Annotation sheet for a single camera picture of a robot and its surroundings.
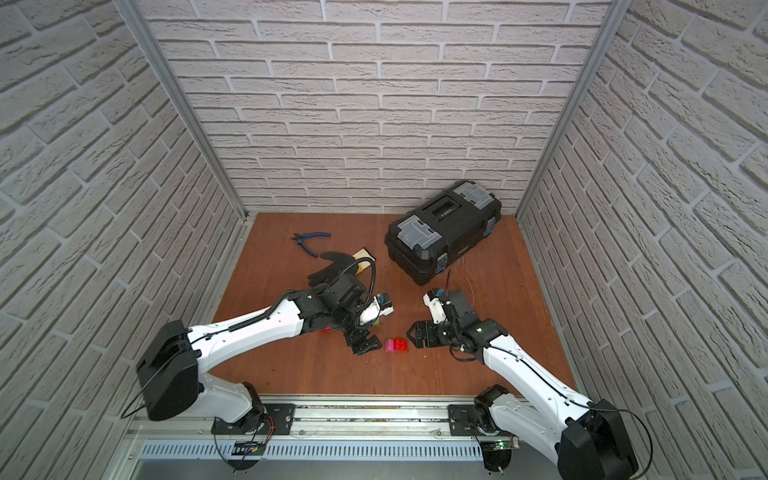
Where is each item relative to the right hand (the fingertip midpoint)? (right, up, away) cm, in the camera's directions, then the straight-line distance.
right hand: (423, 332), depth 81 cm
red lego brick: (-6, -4, +3) cm, 8 cm away
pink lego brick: (-10, -5, +3) cm, 11 cm away
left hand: (-12, +2, -3) cm, 13 cm away
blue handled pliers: (-43, +28, +30) cm, 60 cm away
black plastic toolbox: (0, +25, +7) cm, 26 cm away
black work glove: (-27, +18, +22) cm, 40 cm away
